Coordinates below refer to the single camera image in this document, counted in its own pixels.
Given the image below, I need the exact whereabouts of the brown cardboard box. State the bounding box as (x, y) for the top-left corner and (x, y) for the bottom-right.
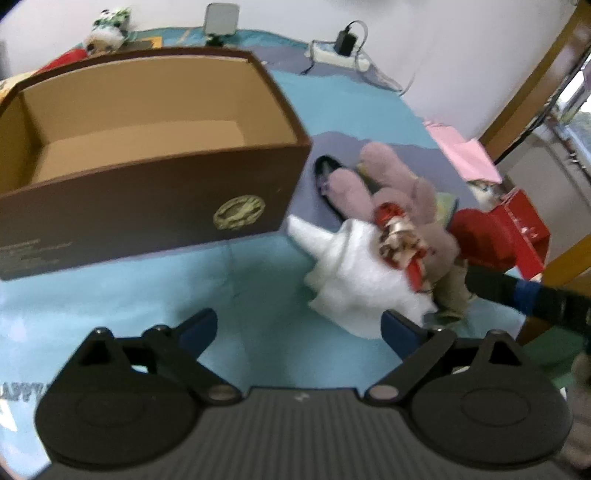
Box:
(0, 46), (312, 282)

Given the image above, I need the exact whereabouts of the white power strip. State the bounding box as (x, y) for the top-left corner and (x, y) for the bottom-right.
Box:
(309, 39), (372, 72)

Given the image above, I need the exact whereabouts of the small white device on stand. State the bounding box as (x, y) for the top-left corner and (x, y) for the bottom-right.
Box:
(203, 2), (241, 47)

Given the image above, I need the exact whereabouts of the wooden frame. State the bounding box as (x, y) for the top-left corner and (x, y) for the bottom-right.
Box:
(480, 14), (591, 162)

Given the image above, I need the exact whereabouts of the red plush hat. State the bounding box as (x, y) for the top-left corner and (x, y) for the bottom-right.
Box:
(450, 208), (519, 274)

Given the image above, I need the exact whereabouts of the green cloth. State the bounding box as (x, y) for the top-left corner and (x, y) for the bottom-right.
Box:
(519, 318), (583, 398)

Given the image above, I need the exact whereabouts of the power strip cord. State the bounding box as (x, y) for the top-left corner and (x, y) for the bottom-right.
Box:
(365, 60), (416, 95)

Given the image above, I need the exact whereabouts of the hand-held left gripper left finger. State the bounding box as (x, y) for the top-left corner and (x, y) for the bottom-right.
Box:
(69, 308), (243, 404)

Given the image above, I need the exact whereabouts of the white fluffy cloth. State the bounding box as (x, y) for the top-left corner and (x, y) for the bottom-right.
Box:
(286, 215), (439, 340)

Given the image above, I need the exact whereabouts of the red patterned doll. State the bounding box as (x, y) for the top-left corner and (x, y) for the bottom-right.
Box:
(374, 202), (437, 294)

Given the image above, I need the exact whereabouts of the pink cloth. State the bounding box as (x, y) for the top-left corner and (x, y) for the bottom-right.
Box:
(425, 120), (502, 183)

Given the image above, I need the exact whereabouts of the black charger cable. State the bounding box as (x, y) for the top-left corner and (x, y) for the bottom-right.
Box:
(300, 19), (370, 77)

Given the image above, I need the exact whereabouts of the red plush toy behind box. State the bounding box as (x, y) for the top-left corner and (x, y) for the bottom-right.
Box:
(34, 48), (88, 75)

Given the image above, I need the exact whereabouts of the white plush toy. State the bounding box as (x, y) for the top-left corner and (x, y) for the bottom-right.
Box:
(466, 180), (502, 208)

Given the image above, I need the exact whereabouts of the black charger adapter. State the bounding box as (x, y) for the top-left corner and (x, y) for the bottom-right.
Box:
(335, 28), (358, 56)

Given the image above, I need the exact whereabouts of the mauve plush bunny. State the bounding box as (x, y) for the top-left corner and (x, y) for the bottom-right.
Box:
(330, 142), (474, 324)

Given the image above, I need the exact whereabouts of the panda plush toy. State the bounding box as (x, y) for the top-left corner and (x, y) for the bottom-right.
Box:
(85, 7), (132, 54)

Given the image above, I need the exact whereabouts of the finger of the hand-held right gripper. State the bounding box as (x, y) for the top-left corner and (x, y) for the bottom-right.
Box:
(464, 265), (591, 335)

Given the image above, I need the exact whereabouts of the red box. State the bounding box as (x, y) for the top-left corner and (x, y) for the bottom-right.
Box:
(496, 188), (552, 278)

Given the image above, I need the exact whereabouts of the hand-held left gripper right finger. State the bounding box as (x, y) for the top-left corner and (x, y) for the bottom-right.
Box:
(365, 310), (527, 404)

